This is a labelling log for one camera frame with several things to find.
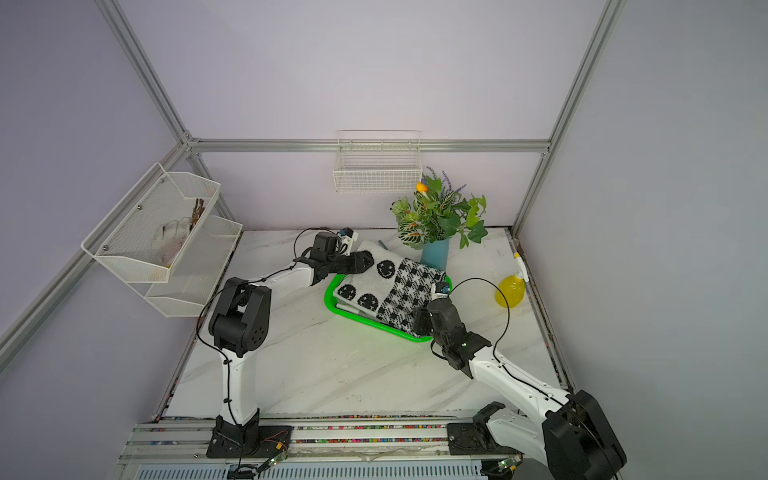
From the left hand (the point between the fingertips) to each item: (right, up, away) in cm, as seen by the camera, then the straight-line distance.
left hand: (368, 264), depth 99 cm
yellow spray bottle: (+47, -7, -6) cm, 47 cm away
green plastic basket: (-2, -16, -11) cm, 19 cm away
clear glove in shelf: (-51, +8, -21) cm, 56 cm away
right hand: (+17, -15, -12) cm, 26 cm away
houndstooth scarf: (+14, -7, -12) cm, 20 cm away
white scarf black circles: (0, -8, -12) cm, 14 cm away
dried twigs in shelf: (-46, +15, -17) cm, 52 cm away
